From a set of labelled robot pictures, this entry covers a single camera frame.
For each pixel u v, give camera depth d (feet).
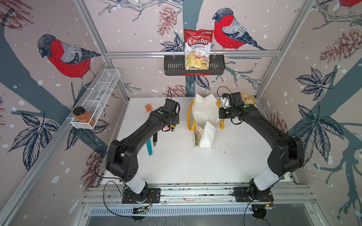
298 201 2.41
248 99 3.72
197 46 2.80
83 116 2.01
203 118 3.52
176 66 3.11
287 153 1.60
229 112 2.43
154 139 3.12
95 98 2.60
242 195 2.39
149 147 3.03
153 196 2.40
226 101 2.53
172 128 2.79
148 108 3.73
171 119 2.06
